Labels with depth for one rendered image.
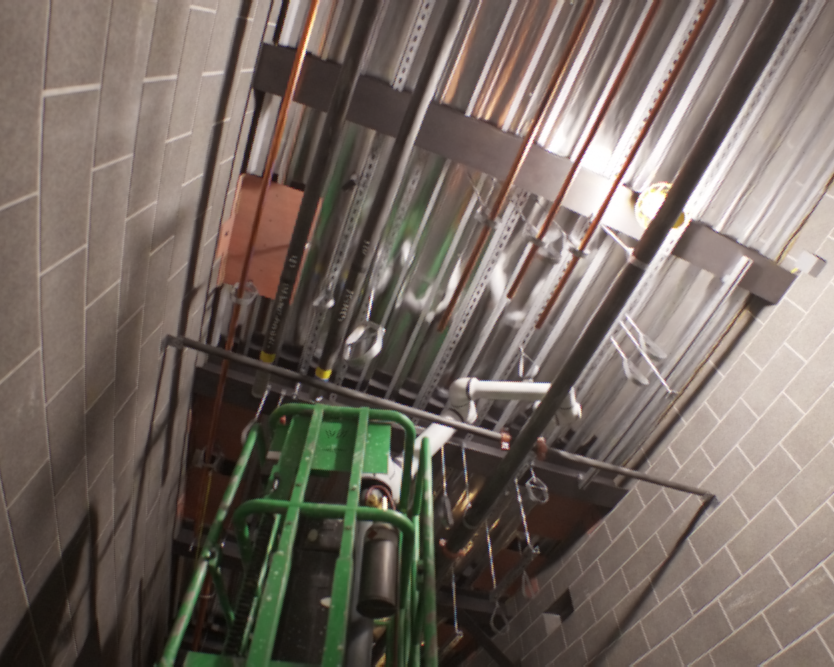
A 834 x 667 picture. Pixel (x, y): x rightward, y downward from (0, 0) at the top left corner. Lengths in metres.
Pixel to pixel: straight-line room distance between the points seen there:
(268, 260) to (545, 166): 1.57
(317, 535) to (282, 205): 1.76
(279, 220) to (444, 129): 1.02
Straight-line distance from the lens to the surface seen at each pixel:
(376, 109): 2.39
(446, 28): 2.03
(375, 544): 1.55
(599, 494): 3.85
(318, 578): 1.53
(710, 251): 2.98
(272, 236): 2.83
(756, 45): 2.10
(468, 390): 2.56
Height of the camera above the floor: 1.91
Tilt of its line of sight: 60 degrees up
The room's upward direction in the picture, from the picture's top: straight up
